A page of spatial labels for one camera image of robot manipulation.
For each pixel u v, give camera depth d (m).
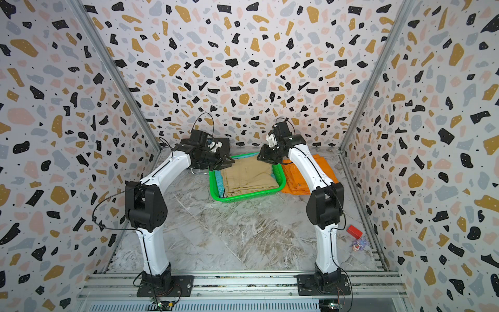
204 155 0.79
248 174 1.00
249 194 0.90
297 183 1.02
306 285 0.74
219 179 0.99
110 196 0.88
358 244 0.82
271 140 0.85
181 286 0.73
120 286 0.75
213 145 0.83
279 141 0.69
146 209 0.52
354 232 0.86
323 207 0.53
